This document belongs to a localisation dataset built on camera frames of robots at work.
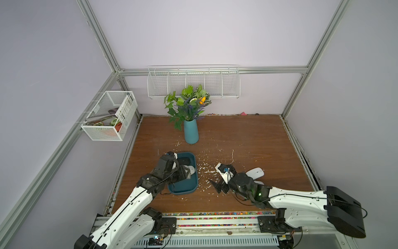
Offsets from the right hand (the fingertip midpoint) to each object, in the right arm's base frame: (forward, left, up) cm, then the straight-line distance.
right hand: (215, 171), depth 77 cm
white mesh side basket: (+20, +51, +20) cm, 58 cm away
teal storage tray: (-4, +13, -9) cm, 17 cm away
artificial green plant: (+29, +15, +18) cm, 37 cm away
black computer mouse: (+12, +18, -11) cm, 25 cm away
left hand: (0, +14, -1) cm, 14 cm away
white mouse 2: (+4, -24, -12) cm, 27 cm away
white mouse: (+6, +13, -13) cm, 19 cm away
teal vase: (+28, +14, -3) cm, 31 cm away
